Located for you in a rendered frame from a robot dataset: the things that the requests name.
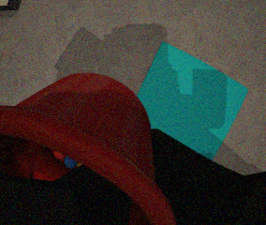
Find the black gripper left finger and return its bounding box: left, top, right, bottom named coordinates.
left=0, top=165, right=133, bottom=225

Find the red cup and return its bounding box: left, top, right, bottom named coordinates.
left=0, top=72, right=177, bottom=225

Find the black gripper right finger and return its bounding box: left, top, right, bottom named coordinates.
left=151, top=128, right=266, bottom=225

